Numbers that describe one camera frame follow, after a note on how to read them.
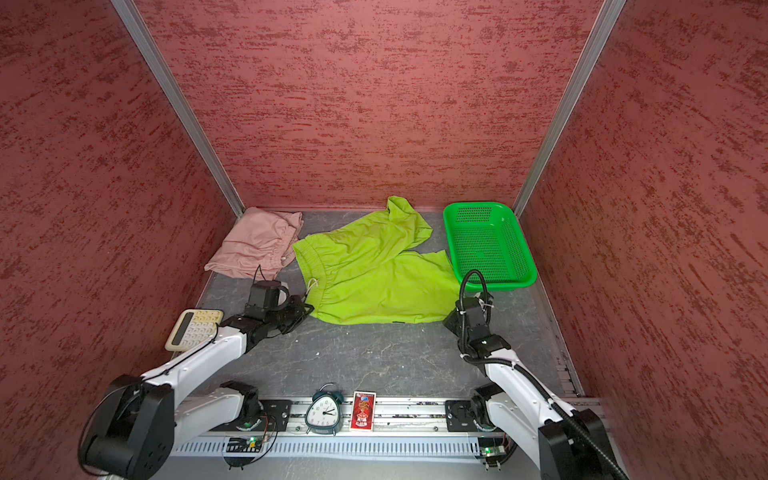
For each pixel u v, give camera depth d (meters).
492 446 0.71
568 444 0.41
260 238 1.08
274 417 0.73
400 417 0.76
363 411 0.74
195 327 0.87
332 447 0.71
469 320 0.66
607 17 0.71
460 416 0.74
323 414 0.71
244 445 0.71
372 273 1.00
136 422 0.40
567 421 0.42
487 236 1.14
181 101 0.88
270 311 0.70
